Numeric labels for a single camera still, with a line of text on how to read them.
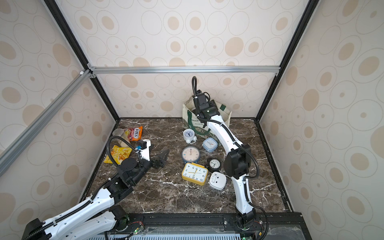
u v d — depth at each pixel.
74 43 0.79
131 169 0.53
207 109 0.68
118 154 0.95
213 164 0.91
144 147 0.60
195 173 0.88
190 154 0.97
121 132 0.92
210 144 1.01
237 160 0.54
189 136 1.06
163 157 0.62
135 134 1.06
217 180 0.84
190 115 0.96
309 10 0.69
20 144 0.54
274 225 0.73
